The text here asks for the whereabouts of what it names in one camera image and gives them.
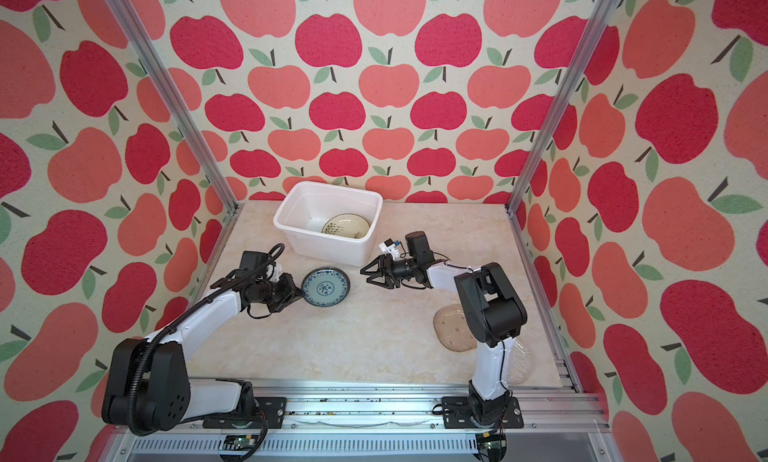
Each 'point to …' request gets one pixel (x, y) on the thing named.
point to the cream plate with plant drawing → (347, 225)
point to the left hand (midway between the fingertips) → (310, 292)
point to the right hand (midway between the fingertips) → (369, 275)
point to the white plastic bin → (303, 208)
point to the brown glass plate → (451, 328)
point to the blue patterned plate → (326, 286)
